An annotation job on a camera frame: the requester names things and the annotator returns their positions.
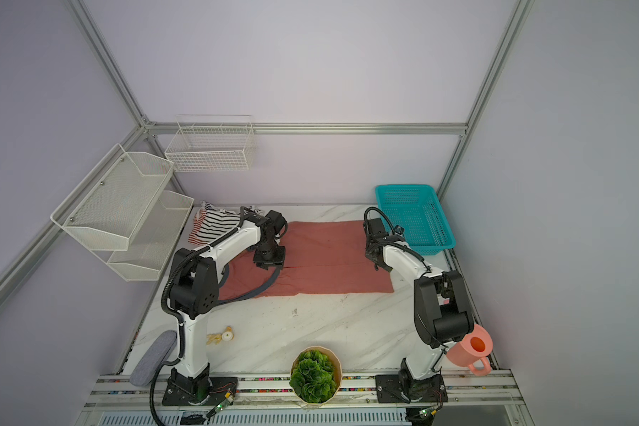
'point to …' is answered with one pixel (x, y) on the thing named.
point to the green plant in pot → (315, 374)
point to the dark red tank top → (321, 258)
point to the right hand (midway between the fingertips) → (375, 256)
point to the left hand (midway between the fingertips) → (274, 268)
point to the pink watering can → (472, 351)
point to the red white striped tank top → (196, 225)
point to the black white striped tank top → (216, 222)
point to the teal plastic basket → (417, 209)
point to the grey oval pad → (153, 359)
